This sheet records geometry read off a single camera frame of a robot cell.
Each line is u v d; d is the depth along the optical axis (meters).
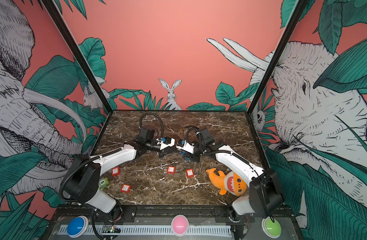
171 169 0.88
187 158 0.93
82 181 0.44
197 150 0.72
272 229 0.70
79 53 0.86
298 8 0.70
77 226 0.69
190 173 0.88
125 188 0.80
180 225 0.69
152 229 0.70
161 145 0.73
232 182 0.77
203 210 0.77
